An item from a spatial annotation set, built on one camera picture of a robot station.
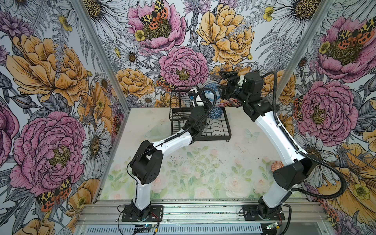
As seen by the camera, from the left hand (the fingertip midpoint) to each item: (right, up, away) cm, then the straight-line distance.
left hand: (206, 95), depth 79 cm
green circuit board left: (-29, -64, -8) cm, 71 cm away
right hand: (+4, +5, -10) cm, 12 cm away
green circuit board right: (+30, -65, -8) cm, 72 cm away
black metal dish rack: (+11, -18, +29) cm, 36 cm away
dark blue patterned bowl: (+11, -7, +36) cm, 38 cm away
